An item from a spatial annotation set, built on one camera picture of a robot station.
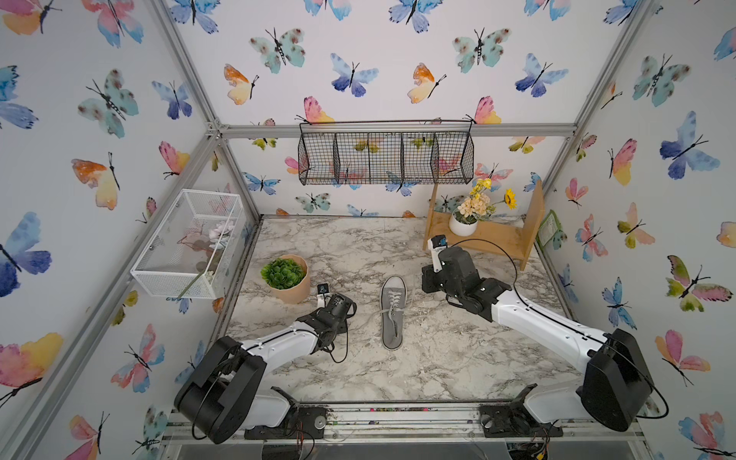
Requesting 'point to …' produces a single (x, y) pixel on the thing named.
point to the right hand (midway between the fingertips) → (425, 265)
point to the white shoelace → (394, 299)
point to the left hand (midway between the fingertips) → (337, 315)
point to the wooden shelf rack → (510, 236)
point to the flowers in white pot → (477, 208)
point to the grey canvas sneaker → (392, 341)
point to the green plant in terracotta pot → (288, 278)
